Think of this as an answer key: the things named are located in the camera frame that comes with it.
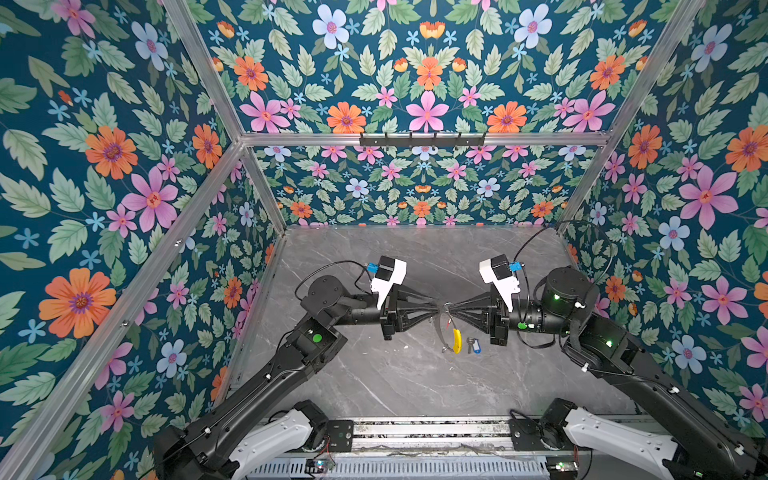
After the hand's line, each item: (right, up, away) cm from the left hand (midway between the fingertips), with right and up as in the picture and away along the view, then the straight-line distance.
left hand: (437, 309), depth 50 cm
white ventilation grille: (-6, -42, +20) cm, 47 cm away
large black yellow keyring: (+4, -8, +5) cm, 10 cm away
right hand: (+4, 0, +4) cm, 5 cm away
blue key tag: (+16, -19, +40) cm, 47 cm away
